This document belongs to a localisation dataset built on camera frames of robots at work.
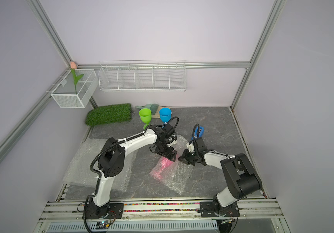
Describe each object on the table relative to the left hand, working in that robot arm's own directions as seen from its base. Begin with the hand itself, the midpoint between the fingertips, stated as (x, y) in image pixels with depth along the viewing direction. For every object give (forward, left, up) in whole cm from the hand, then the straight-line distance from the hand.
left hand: (169, 158), depth 87 cm
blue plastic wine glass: (+27, +1, +9) cm, 29 cm away
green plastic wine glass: (+27, +14, +9) cm, 32 cm away
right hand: (+1, -5, -3) cm, 6 cm away
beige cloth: (+40, +8, -5) cm, 41 cm away
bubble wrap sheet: (-9, -3, -4) cm, 10 cm away
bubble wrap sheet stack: (-3, +55, -5) cm, 55 cm away
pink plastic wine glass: (-4, +3, +2) cm, 5 cm away
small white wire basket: (+28, +55, +29) cm, 69 cm away
